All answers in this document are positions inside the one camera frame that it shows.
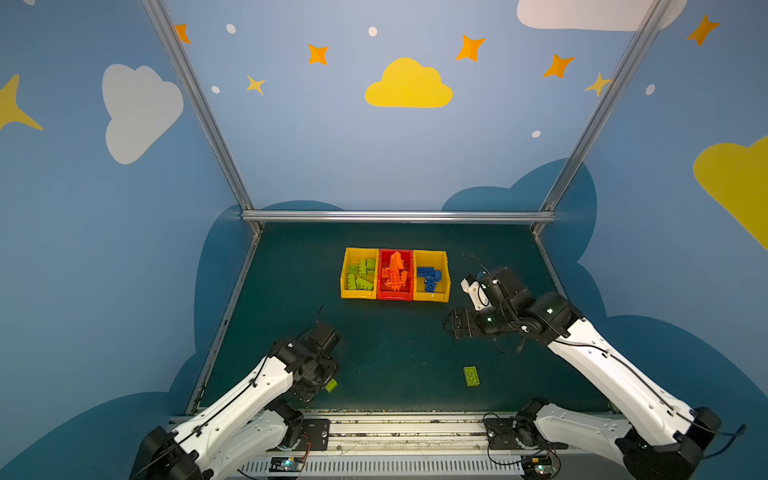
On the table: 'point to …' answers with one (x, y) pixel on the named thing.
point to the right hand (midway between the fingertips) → (460, 321)
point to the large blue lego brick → (430, 272)
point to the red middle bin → (383, 261)
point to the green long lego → (363, 284)
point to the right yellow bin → (438, 260)
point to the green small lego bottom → (332, 384)
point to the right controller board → (540, 464)
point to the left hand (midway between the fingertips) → (336, 381)
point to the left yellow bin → (352, 257)
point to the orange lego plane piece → (396, 275)
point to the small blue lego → (430, 286)
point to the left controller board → (286, 463)
